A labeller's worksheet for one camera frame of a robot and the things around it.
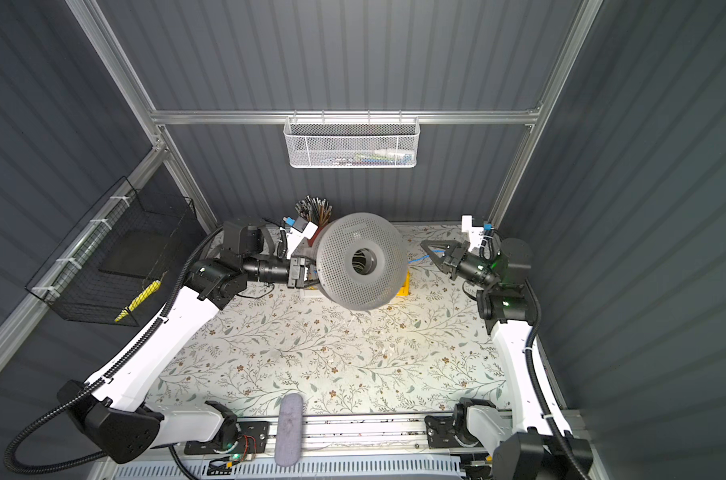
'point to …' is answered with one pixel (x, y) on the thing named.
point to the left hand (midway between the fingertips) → (337, 277)
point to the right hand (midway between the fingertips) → (426, 250)
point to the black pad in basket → (136, 253)
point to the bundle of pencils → (314, 209)
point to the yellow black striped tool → (146, 293)
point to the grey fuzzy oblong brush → (289, 430)
